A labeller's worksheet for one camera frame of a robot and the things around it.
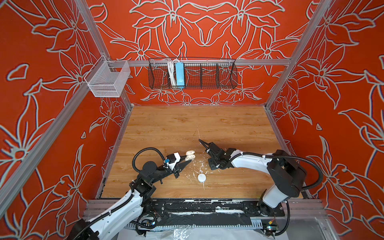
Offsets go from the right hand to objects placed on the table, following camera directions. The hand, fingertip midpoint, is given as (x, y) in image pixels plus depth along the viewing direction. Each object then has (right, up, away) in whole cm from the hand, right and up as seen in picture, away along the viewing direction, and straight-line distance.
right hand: (210, 162), depth 89 cm
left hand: (-13, +8, -19) cm, 25 cm away
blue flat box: (-19, +54, 0) cm, 57 cm away
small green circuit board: (+26, -25, -21) cm, 41 cm away
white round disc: (-6, -6, -8) cm, 12 cm away
